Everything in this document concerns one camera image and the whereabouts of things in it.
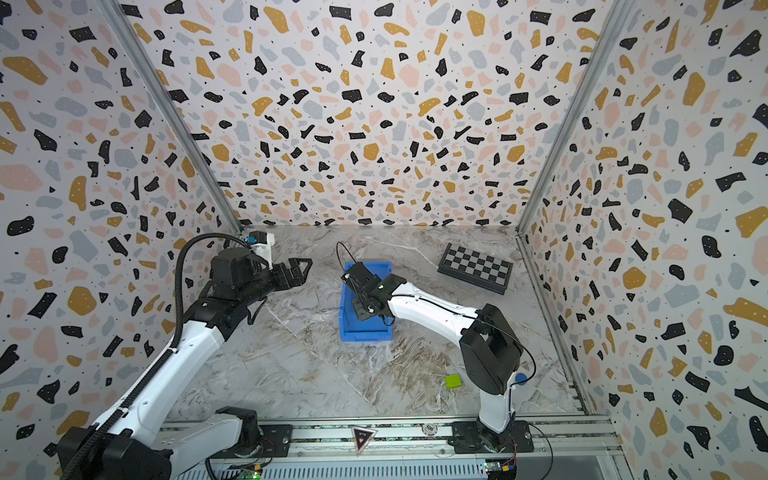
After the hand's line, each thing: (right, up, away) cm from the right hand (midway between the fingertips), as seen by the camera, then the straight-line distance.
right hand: (365, 300), depth 85 cm
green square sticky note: (+25, -23, -2) cm, 34 cm away
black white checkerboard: (+37, +8, +21) cm, 43 cm away
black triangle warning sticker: (+1, -32, -12) cm, 35 cm away
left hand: (-15, +12, -10) cm, 21 cm away
